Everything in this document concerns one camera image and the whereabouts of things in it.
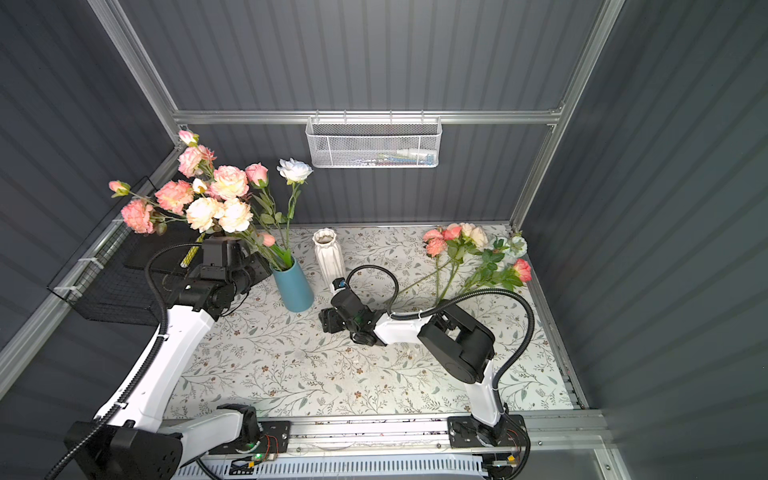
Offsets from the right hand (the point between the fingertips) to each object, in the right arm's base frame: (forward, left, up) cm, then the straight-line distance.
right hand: (330, 315), depth 90 cm
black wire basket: (-2, +45, +25) cm, 51 cm away
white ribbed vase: (+12, -1, +13) cm, 18 cm away
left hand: (+4, +15, +21) cm, 26 cm away
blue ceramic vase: (+5, +10, +7) cm, 13 cm away
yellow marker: (+2, +32, +24) cm, 40 cm away
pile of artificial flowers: (+26, -45, -5) cm, 53 cm away
